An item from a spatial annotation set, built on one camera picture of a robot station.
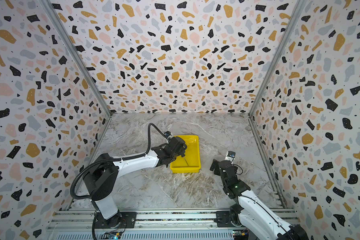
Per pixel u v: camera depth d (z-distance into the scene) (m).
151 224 0.73
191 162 0.92
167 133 0.80
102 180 0.46
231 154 0.74
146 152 0.59
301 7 0.71
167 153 0.67
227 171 0.63
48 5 0.69
